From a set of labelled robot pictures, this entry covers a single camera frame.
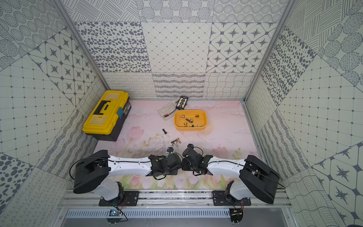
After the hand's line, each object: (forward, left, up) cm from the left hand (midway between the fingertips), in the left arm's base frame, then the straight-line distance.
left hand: (179, 167), depth 82 cm
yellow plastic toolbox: (+26, +46, +16) cm, 56 cm away
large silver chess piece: (+39, -1, 0) cm, 39 cm away
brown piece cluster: (+18, +6, -1) cm, 19 cm away
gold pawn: (+33, -2, 0) cm, 33 cm away
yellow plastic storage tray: (+36, -6, -1) cm, 37 cm away
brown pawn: (+37, -3, -1) cm, 37 cm away
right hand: (+1, -3, -2) cm, 3 cm away
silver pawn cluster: (+17, +3, -2) cm, 17 cm away
